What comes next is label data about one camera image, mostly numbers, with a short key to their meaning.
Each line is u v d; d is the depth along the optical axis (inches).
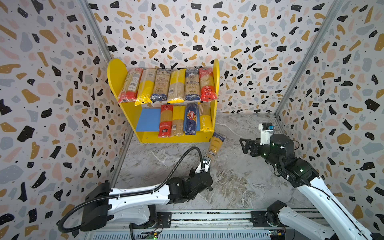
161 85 29.3
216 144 31.4
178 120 37.3
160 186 19.2
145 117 38.8
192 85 29.3
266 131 23.0
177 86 28.9
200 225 28.8
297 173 17.7
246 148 24.2
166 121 37.2
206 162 25.0
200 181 20.6
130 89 28.1
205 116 38.4
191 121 37.0
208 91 27.6
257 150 23.8
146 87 28.4
